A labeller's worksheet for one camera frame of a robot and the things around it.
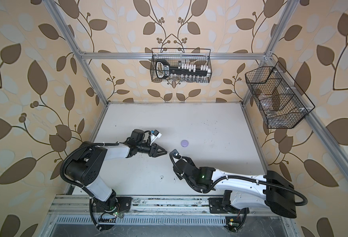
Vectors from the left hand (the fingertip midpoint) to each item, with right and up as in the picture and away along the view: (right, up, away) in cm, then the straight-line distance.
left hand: (163, 150), depth 86 cm
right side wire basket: (+61, +27, -12) cm, 68 cm away
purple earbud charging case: (+13, +2, +11) cm, 17 cm away
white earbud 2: (+7, -15, -3) cm, 17 cm away
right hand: (+9, -5, -6) cm, 12 cm away
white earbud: (0, -14, -3) cm, 15 cm away
